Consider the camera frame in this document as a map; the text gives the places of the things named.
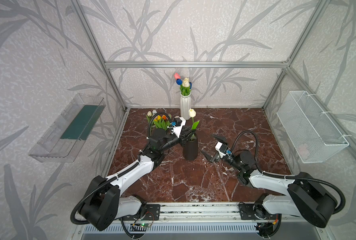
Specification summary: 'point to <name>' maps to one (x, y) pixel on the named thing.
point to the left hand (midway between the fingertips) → (195, 125)
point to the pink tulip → (177, 76)
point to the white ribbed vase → (185, 105)
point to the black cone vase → (190, 149)
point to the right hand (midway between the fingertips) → (207, 136)
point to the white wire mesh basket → (313, 137)
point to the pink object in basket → (303, 151)
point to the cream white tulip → (186, 81)
